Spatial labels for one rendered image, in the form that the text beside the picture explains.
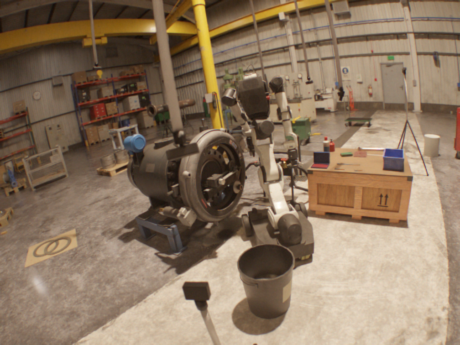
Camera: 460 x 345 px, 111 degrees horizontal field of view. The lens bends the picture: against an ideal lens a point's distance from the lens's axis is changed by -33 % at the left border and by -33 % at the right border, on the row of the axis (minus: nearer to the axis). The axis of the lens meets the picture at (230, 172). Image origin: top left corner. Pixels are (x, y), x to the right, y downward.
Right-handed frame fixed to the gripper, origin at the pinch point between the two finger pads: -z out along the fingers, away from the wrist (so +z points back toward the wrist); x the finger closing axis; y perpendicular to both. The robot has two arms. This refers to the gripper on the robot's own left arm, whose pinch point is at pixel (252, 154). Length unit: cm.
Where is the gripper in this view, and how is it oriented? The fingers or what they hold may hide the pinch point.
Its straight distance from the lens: 253.4
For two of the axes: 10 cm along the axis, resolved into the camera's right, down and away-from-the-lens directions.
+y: -8.8, 2.7, -3.8
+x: -4.5, -2.2, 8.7
